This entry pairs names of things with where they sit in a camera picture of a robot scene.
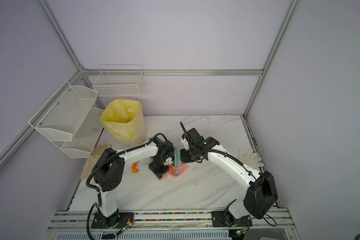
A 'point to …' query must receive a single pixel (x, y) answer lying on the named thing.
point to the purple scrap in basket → (95, 130)
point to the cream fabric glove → (93, 159)
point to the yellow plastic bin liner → (120, 117)
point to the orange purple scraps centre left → (175, 173)
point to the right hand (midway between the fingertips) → (180, 158)
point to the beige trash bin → (139, 137)
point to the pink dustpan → (181, 168)
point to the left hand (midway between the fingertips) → (157, 177)
